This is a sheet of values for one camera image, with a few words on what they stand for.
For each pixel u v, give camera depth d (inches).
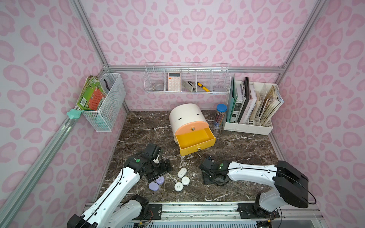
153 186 31.6
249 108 37.2
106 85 34.6
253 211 28.5
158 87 37.8
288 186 16.7
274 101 35.5
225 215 28.3
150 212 28.5
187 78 39.7
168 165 27.0
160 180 32.3
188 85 39.1
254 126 38.2
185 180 32.3
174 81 37.4
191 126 32.4
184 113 35.0
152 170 24.0
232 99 33.8
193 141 34.7
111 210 16.9
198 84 38.6
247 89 35.6
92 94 28.7
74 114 24.4
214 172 24.8
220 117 38.6
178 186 31.5
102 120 28.6
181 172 33.2
